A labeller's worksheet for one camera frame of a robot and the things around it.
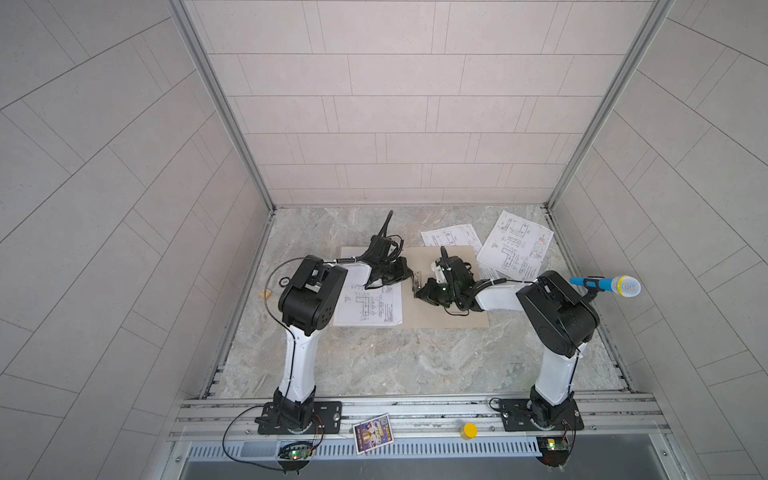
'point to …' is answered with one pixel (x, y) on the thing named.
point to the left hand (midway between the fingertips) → (420, 269)
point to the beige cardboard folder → (417, 312)
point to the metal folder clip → (418, 282)
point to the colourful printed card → (372, 434)
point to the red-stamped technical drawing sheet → (516, 247)
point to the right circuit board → (554, 450)
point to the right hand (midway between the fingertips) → (415, 295)
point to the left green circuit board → (298, 452)
